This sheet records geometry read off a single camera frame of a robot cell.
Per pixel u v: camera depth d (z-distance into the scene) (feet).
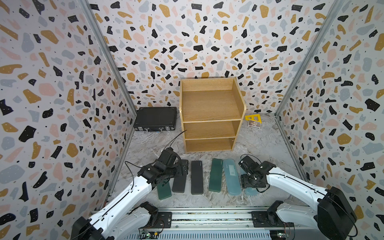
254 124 3.71
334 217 1.32
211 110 2.62
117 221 1.41
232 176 2.90
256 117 3.95
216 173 2.92
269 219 2.22
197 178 2.88
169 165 1.99
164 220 2.43
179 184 2.78
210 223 2.41
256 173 1.96
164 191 2.67
